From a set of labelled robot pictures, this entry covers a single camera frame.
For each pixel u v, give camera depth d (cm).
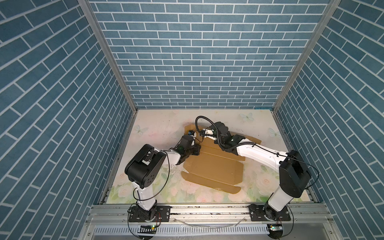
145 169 49
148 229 72
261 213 73
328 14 72
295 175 46
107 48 85
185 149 75
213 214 75
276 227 74
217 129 64
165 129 109
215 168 91
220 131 64
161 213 74
